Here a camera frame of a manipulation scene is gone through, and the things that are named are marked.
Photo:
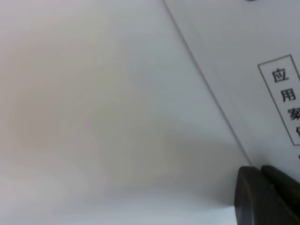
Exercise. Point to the white robot catalogue book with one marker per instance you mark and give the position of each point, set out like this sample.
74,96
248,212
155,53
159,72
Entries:
141,112

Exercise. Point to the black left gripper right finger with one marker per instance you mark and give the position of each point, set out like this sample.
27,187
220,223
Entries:
288,188

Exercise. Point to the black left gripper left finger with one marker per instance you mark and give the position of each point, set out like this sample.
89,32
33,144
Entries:
257,202

